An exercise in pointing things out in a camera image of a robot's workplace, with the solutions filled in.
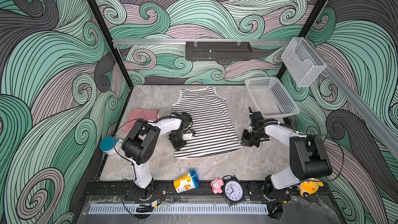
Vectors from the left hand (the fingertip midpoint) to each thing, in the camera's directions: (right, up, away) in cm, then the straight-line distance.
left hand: (176, 146), depth 89 cm
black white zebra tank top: (+23, +7, +6) cm, 25 cm away
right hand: (+38, +2, 0) cm, 39 cm away
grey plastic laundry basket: (+67, +28, +22) cm, 76 cm away
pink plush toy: (+22, -14, -16) cm, 30 cm away
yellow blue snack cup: (+8, -11, -19) cm, 23 cm away
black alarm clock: (+29, -15, -17) cm, 37 cm away
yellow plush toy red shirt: (+64, -13, -19) cm, 68 cm away
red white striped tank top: (-28, +17, +13) cm, 36 cm away
